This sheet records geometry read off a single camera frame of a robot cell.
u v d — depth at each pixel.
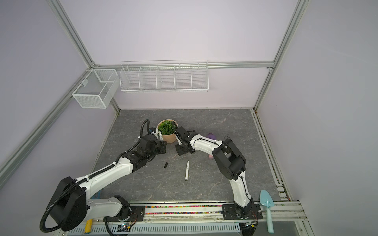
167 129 0.94
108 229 0.69
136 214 0.74
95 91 0.95
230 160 0.53
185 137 0.73
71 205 0.40
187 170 0.88
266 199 0.77
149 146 0.64
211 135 1.05
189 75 1.02
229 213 0.73
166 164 0.91
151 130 0.74
